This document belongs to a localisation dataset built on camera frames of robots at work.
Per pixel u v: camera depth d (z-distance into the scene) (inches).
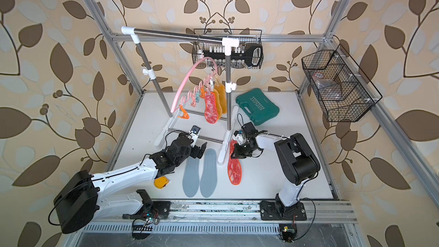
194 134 28.0
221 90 34.3
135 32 23.6
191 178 33.2
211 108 33.3
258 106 42.3
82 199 16.2
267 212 29.0
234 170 33.5
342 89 28.9
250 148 29.9
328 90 27.7
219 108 34.9
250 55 33.1
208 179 32.8
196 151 29.1
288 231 28.2
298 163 19.0
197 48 38.0
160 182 31.7
